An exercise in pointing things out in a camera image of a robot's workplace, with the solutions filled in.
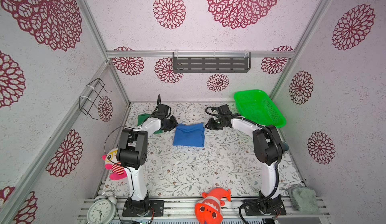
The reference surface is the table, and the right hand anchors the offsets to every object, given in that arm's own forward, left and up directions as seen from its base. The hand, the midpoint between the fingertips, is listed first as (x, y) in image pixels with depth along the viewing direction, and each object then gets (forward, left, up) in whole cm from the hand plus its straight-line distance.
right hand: (207, 123), depth 99 cm
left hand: (-1, +21, -1) cm, 21 cm away
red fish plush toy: (-49, +1, +3) cm, 49 cm away
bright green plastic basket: (+26, -39, -8) cm, 48 cm away
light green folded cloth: (-41, -49, -8) cm, 64 cm away
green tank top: (+8, +47, -4) cm, 48 cm away
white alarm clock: (-51, +50, -2) cm, 71 cm away
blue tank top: (-8, +10, -2) cm, 13 cm away
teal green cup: (-14, -47, -3) cm, 49 cm away
